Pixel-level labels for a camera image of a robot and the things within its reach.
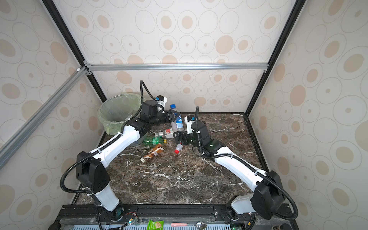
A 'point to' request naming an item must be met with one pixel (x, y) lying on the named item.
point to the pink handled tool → (178, 224)
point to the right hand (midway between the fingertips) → (185, 131)
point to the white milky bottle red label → (178, 147)
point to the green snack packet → (155, 225)
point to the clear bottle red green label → (167, 132)
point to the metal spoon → (201, 225)
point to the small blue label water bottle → (178, 125)
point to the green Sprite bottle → (154, 141)
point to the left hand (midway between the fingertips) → (180, 112)
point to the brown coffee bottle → (156, 150)
